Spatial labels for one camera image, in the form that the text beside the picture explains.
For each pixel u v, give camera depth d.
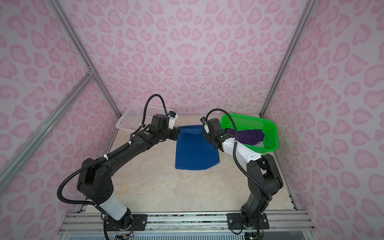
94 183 0.45
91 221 0.75
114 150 0.53
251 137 0.99
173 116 0.76
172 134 0.76
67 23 0.74
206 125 0.79
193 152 0.97
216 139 0.67
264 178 0.46
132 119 1.14
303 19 0.72
